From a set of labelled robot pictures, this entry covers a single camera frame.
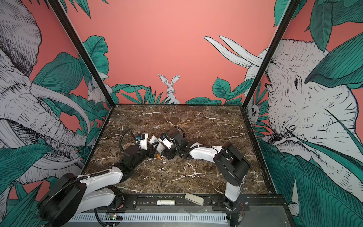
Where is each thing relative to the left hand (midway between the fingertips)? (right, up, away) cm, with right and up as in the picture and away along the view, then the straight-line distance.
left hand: (157, 141), depth 83 cm
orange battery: (-1, -11, +7) cm, 14 cm away
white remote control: (+1, -4, +3) cm, 5 cm away
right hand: (+3, -5, +3) cm, 6 cm away
